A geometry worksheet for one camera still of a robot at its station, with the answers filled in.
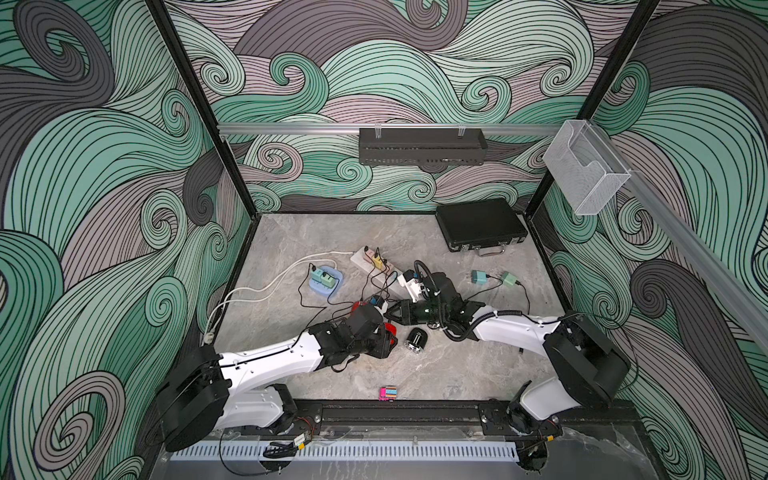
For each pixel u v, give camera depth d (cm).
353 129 96
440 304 66
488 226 118
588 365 43
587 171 77
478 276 98
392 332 78
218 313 97
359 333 62
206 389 40
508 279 98
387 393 75
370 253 98
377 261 96
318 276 93
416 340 84
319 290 95
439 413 75
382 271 96
